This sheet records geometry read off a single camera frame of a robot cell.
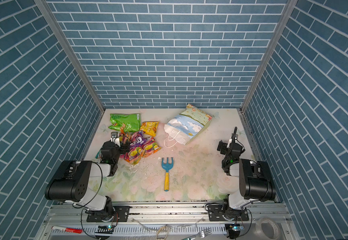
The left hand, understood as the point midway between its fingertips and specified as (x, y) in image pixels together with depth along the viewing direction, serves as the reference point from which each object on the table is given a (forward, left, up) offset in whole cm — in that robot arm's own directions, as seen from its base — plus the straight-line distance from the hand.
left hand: (120, 139), depth 94 cm
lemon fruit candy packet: (-7, -10, -5) cm, 13 cm away
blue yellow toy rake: (-16, -30, -5) cm, 35 cm away
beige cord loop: (-47, -28, -8) cm, 55 cm away
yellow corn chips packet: (+12, -17, -4) cm, 21 cm away
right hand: (-2, -69, +1) cm, 69 cm away
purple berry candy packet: (-2, -12, -2) cm, 12 cm away
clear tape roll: (-47, -80, -8) cm, 93 cm away
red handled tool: (-46, +15, -7) cm, 49 cm away
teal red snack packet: (-8, +12, -5) cm, 15 cm away
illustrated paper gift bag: (+5, -42, +6) cm, 43 cm away
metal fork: (-49, -48, -6) cm, 69 cm away
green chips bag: (+15, -1, -2) cm, 15 cm away
